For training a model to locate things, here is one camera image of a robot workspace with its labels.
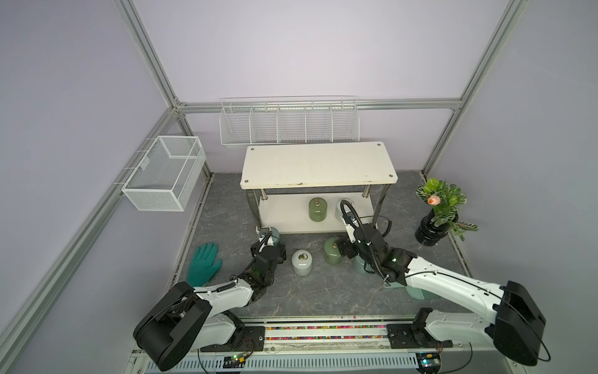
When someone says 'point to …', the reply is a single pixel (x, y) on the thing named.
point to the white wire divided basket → (293, 120)
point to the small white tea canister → (339, 210)
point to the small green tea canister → (318, 209)
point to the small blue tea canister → (276, 236)
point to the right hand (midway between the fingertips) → (346, 230)
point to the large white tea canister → (302, 262)
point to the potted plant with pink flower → (441, 221)
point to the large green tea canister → (332, 255)
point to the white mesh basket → (166, 174)
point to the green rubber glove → (203, 266)
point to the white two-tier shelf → (311, 188)
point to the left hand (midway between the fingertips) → (273, 240)
